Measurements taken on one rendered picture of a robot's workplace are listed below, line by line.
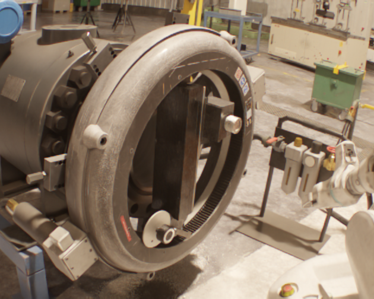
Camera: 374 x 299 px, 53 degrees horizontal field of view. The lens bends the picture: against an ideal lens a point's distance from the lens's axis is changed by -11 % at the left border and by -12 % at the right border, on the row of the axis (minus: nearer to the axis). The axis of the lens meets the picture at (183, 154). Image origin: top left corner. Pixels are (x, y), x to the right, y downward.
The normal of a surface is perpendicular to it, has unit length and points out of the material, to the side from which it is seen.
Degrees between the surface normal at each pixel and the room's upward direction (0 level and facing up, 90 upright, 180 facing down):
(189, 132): 90
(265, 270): 0
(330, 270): 70
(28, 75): 50
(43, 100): 63
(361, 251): 90
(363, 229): 89
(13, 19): 90
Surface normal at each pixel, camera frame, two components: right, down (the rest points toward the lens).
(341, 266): 0.21, 0.05
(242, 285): 0.11, -0.92
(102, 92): -0.42, -0.36
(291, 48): -0.81, 0.14
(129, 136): 0.78, 0.31
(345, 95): -0.57, 0.26
